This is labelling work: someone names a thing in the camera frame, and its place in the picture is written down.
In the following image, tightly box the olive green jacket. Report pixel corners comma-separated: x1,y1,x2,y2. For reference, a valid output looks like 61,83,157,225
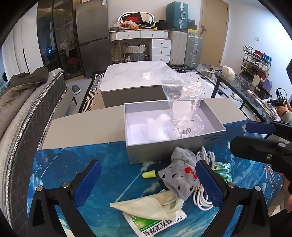
1,66,49,136

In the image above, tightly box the person's right hand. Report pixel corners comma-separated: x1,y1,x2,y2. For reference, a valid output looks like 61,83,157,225
277,106,292,123

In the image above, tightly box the grey phone box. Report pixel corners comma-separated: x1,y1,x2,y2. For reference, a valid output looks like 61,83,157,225
124,100,226,164

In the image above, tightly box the silver refrigerator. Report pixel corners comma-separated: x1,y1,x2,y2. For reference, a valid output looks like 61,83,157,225
75,0,112,78

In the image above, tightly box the shoe rack with shoes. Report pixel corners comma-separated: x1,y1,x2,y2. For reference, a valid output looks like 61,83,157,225
240,45,272,80

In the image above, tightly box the blue sky desk mat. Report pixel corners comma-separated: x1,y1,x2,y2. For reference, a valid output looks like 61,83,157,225
27,121,283,236

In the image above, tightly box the marble coffee table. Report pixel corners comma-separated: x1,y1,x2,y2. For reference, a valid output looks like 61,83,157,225
99,61,181,107

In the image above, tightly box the silver suitcase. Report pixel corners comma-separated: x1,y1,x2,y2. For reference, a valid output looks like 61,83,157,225
184,34,202,69

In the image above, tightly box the black glass side table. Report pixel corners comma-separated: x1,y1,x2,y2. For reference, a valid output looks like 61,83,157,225
211,71,280,122

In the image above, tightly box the grey dotted sock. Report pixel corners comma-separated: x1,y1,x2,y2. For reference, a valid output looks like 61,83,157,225
158,147,199,201

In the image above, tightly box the teal suitcase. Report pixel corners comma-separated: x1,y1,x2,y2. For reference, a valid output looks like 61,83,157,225
166,1,189,31

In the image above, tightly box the white drawer desk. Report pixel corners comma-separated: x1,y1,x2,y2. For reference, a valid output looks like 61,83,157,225
109,30,171,64

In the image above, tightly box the yellow foam earplug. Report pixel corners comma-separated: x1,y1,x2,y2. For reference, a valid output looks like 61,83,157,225
142,170,156,179

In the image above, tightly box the white foam block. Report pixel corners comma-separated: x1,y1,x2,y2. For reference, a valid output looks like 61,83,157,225
146,113,171,142

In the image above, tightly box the clear zip plastic bag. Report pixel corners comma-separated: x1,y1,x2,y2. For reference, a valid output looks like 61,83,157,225
162,80,204,139

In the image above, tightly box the dark glass display cabinet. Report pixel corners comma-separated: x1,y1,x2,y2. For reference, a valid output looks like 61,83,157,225
37,0,82,79

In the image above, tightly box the white plush toy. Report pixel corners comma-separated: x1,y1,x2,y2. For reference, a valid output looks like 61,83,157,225
222,65,236,80

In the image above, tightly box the grey slipper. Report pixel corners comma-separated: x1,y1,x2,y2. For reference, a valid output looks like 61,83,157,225
71,85,81,95

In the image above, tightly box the beige suitcase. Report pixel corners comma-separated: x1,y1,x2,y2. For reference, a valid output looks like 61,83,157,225
168,31,188,66

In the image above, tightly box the red nike shoebox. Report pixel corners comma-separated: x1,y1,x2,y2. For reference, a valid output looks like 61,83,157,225
122,12,143,24

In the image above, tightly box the green medicine sachet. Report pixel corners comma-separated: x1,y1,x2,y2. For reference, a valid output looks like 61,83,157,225
122,210,187,236

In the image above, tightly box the white charging cable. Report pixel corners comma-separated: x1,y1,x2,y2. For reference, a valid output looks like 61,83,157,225
192,145,216,211

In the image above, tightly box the wooden door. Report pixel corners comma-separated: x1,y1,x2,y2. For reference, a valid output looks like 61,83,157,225
199,1,230,67

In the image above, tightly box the cream cloth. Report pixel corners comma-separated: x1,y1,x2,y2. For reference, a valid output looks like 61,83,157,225
110,191,184,220

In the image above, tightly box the woven basket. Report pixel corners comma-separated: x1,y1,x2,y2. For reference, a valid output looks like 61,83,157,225
122,42,146,62

